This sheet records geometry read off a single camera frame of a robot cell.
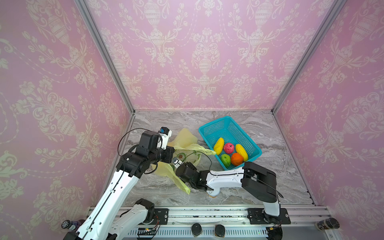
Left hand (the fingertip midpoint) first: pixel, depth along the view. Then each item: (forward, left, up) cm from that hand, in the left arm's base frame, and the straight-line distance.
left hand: (174, 151), depth 71 cm
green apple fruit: (+5, -28, -17) cm, 33 cm away
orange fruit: (+5, -35, -17) cm, 39 cm away
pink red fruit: (+13, -31, -17) cm, 37 cm away
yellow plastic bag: (+3, -6, -2) cm, 7 cm away
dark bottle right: (-26, -68, -13) cm, 74 cm away
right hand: (+1, -2, -19) cm, 19 cm away
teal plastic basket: (+28, -35, -21) cm, 49 cm away
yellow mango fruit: (+16, -25, -20) cm, 35 cm away
